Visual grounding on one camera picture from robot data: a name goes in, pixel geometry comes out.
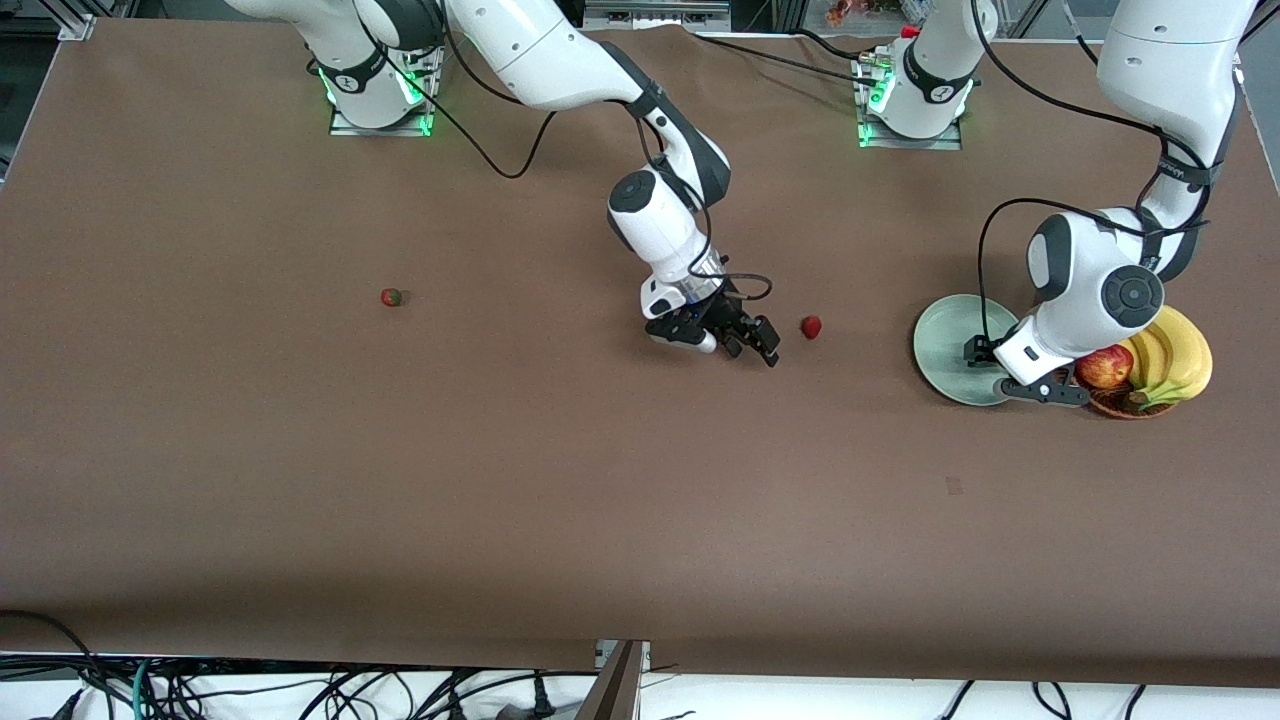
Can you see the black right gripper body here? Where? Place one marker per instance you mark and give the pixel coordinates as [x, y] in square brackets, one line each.
[729, 314]

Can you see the red strawberry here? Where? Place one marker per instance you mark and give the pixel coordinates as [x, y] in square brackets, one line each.
[390, 297]
[811, 327]

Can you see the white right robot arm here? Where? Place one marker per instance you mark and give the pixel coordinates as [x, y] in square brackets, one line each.
[540, 50]

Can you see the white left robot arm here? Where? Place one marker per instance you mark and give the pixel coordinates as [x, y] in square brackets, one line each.
[1080, 290]

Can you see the pale green plate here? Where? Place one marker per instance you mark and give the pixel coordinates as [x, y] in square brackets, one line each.
[945, 350]

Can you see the red apple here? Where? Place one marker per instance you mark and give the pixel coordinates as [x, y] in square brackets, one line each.
[1108, 368]

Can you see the brown wicker basket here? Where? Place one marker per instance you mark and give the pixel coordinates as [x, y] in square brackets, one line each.
[1120, 405]

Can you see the brown table cover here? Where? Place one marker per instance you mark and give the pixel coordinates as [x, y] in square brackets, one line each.
[640, 500]

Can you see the yellow banana bunch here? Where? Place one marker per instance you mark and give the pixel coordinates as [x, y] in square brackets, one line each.
[1185, 360]

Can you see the grey equipment box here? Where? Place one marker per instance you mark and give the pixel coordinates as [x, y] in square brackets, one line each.
[655, 12]

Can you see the orange background object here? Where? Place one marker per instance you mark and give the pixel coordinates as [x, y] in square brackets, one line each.
[842, 12]

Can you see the black power plug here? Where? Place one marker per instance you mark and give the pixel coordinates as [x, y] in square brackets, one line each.
[541, 703]

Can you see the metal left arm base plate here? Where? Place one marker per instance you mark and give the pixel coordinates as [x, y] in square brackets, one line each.
[945, 143]

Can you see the aluminium frame post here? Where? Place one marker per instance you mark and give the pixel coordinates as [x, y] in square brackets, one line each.
[615, 690]

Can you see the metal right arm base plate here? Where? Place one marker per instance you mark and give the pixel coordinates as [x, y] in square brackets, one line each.
[380, 131]

